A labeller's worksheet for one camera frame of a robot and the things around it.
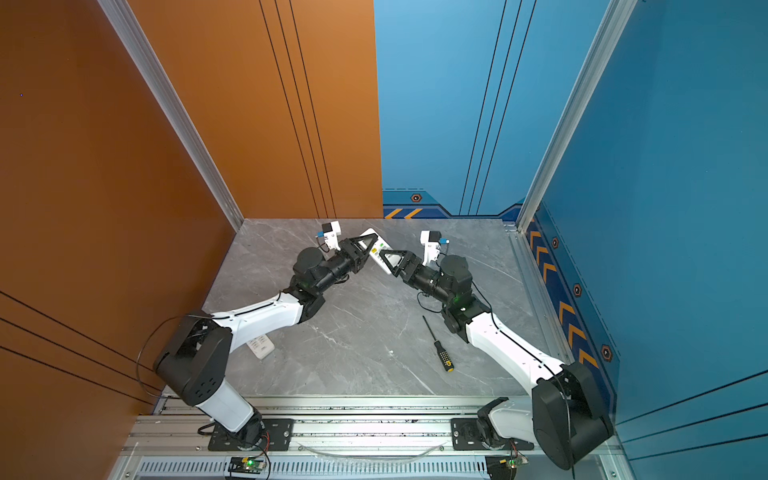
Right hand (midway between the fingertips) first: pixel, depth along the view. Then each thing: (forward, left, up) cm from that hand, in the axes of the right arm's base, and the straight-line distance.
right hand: (383, 260), depth 73 cm
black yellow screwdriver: (-13, -16, -27) cm, 34 cm away
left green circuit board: (-38, +33, -30) cm, 59 cm away
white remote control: (+4, +2, 0) cm, 4 cm away
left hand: (+6, +1, +2) cm, 7 cm away
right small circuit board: (-38, -31, -29) cm, 57 cm away
